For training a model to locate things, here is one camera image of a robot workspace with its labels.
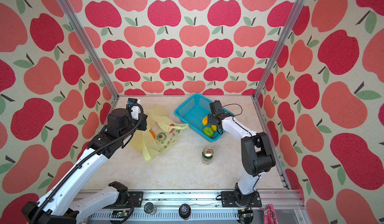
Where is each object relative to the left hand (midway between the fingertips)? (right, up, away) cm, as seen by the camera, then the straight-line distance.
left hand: (150, 114), depth 73 cm
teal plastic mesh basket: (+22, +1, +39) cm, 45 cm away
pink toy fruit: (+10, -9, +9) cm, 16 cm away
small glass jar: (+2, -41, -9) cm, 42 cm away
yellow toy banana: (+36, -9, +24) cm, 44 cm away
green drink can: (+29, -22, +6) cm, 37 cm away
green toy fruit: (+32, -12, +20) cm, 39 cm away
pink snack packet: (+58, -47, -3) cm, 75 cm away
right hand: (+37, -3, +22) cm, 44 cm away
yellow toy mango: (+30, -6, +29) cm, 42 cm away
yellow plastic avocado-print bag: (+1, -13, +28) cm, 31 cm away
